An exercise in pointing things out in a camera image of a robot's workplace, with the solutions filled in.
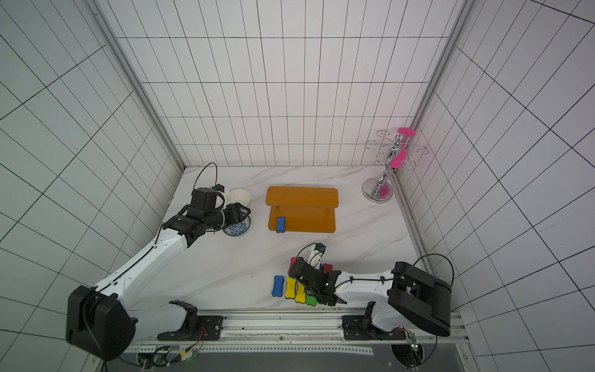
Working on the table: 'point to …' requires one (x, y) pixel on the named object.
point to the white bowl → (238, 196)
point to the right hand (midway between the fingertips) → (286, 270)
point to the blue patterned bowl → (239, 228)
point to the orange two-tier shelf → (306, 209)
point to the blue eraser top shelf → (277, 286)
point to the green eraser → (311, 300)
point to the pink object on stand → (400, 158)
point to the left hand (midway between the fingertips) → (243, 217)
